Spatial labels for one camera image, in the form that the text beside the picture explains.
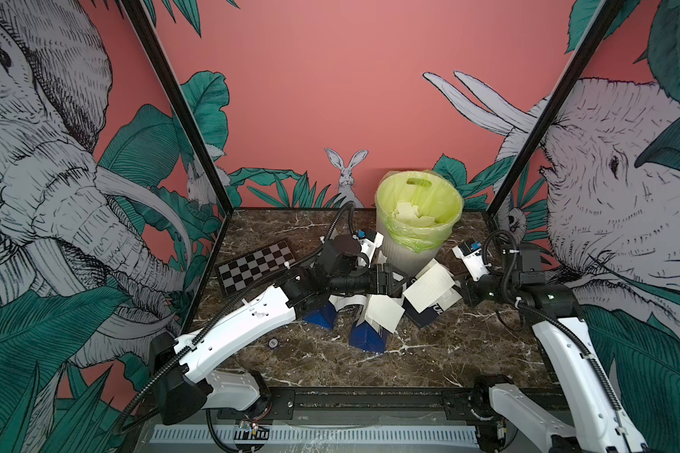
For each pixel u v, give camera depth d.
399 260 0.91
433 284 0.72
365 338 0.78
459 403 0.74
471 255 0.61
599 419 0.38
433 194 0.96
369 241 0.60
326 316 0.84
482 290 0.61
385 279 0.57
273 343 0.84
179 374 0.38
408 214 1.03
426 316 0.88
